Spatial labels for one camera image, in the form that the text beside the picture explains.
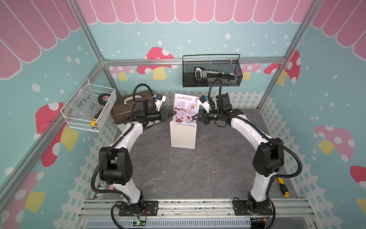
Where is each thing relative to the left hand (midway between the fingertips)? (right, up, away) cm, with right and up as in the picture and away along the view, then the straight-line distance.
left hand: (174, 114), depth 82 cm
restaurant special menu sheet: (+6, +4, -4) cm, 8 cm away
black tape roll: (-40, +9, -2) cm, 41 cm away
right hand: (+11, -2, 0) cm, 11 cm away
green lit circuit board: (-15, -55, -10) cm, 58 cm away
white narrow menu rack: (+5, -13, +8) cm, 16 cm away
